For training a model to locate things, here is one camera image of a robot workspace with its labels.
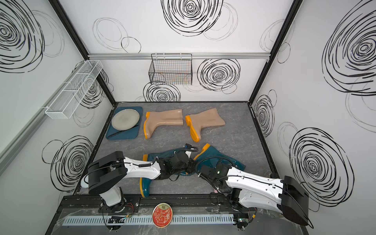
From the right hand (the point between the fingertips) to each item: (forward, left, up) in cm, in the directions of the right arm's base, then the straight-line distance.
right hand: (218, 188), depth 77 cm
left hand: (+12, +11, +2) cm, 17 cm away
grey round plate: (+45, +66, 0) cm, 80 cm away
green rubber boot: (+20, +5, +2) cm, 20 cm away
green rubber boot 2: (-1, +38, +7) cm, 38 cm away
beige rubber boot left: (+49, +33, -2) cm, 59 cm away
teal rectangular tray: (+35, +58, -2) cm, 67 cm away
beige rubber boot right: (+49, +3, -2) cm, 50 cm away
